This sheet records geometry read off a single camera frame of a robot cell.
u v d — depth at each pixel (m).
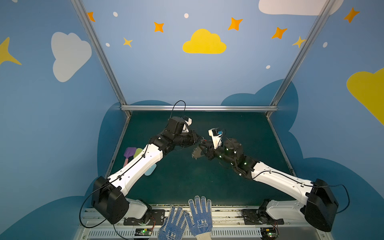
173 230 0.70
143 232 0.71
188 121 0.72
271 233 0.71
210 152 0.66
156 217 0.74
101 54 0.85
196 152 0.82
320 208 0.39
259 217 0.66
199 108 1.19
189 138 0.66
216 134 0.65
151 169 0.90
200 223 0.73
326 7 0.70
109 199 0.39
